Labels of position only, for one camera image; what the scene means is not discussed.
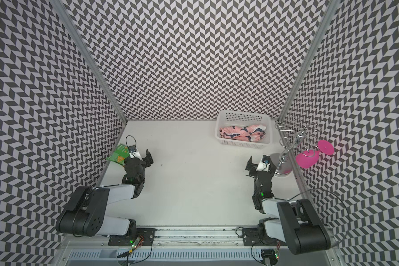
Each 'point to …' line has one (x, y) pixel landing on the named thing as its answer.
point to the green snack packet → (119, 154)
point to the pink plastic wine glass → (306, 158)
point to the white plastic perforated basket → (244, 118)
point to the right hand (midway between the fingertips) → (259, 160)
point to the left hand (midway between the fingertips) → (140, 153)
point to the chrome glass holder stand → (290, 136)
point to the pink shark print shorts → (251, 133)
